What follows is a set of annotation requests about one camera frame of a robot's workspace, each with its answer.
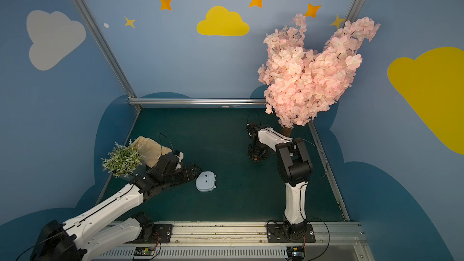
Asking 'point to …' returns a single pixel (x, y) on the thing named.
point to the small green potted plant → (124, 161)
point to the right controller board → (295, 253)
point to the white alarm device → (206, 181)
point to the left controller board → (144, 251)
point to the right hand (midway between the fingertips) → (258, 156)
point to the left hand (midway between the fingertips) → (196, 170)
